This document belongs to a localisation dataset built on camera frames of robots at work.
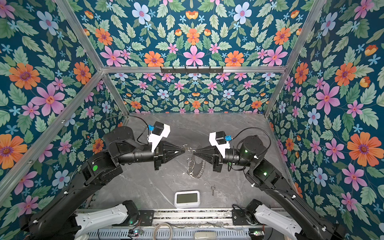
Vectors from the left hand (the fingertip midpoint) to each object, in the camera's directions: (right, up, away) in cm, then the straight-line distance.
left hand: (182, 149), depth 47 cm
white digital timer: (-2, -31, +31) cm, 44 cm away
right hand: (+4, -1, +4) cm, 6 cm away
